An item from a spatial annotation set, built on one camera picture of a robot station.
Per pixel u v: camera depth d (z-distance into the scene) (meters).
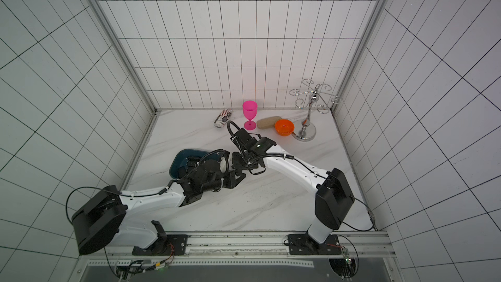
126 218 0.43
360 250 0.73
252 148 0.58
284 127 1.07
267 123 1.10
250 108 1.01
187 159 0.95
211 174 0.63
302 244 0.71
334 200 0.43
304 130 1.09
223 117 1.12
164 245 0.67
